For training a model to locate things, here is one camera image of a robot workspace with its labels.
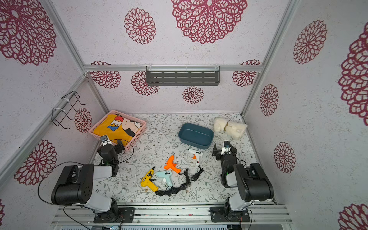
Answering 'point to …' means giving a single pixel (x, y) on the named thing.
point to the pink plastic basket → (138, 134)
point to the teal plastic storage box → (195, 136)
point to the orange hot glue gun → (170, 165)
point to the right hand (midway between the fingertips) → (223, 143)
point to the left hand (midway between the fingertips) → (112, 142)
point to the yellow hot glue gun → (146, 180)
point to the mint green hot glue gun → (166, 175)
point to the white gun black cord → (195, 177)
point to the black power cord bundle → (171, 190)
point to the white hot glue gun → (196, 155)
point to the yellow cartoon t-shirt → (117, 127)
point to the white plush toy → (233, 129)
